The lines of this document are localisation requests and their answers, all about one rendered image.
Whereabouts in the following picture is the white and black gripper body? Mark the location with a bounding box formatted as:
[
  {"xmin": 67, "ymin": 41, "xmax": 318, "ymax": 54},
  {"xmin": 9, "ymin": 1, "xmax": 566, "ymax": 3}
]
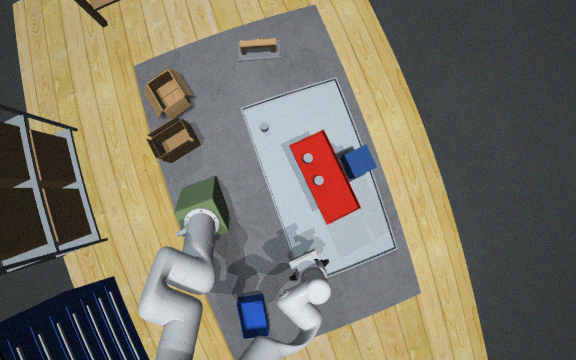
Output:
[{"xmin": 295, "ymin": 260, "xmax": 327, "ymax": 284}]

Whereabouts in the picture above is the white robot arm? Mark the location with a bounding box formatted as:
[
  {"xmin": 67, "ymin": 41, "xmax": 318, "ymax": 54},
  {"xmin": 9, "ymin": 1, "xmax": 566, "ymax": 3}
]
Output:
[{"xmin": 138, "ymin": 208, "xmax": 331, "ymax": 360}]

